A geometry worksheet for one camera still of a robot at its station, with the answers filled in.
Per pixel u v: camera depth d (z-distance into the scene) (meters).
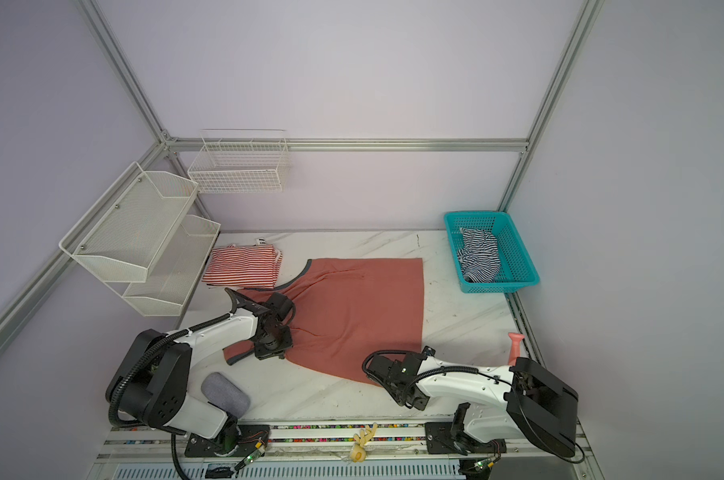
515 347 0.80
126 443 0.75
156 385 0.44
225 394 0.78
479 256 1.11
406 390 0.56
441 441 0.73
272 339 0.75
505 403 0.43
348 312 0.98
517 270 1.04
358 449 0.71
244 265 1.02
